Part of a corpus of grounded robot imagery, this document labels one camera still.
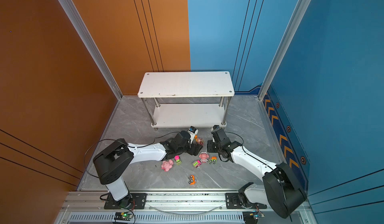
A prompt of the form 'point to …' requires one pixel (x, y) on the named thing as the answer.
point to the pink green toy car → (196, 163)
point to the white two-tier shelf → (191, 99)
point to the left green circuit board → (125, 216)
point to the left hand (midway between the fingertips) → (199, 143)
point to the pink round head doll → (203, 156)
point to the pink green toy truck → (177, 159)
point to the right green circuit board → (250, 217)
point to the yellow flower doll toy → (199, 140)
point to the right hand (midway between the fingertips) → (207, 145)
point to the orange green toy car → (212, 160)
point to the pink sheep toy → (166, 165)
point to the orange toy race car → (192, 179)
